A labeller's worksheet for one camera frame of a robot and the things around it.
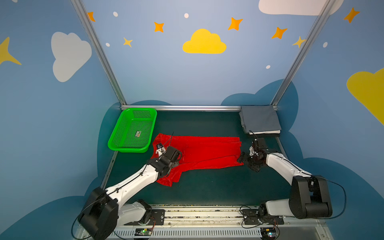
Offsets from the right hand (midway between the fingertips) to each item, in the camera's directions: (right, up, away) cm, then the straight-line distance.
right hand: (244, 161), depth 90 cm
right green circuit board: (+5, -31, -19) cm, 36 cm away
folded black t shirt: (+27, +15, +17) cm, 36 cm away
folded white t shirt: (+21, +17, +16) cm, 31 cm away
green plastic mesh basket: (-75, +17, +17) cm, 79 cm away
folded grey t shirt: (+18, +27, +20) cm, 39 cm away
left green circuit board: (-56, -30, -19) cm, 66 cm away
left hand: (-43, +1, -4) cm, 43 cm away
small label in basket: (-72, +16, +17) cm, 76 cm away
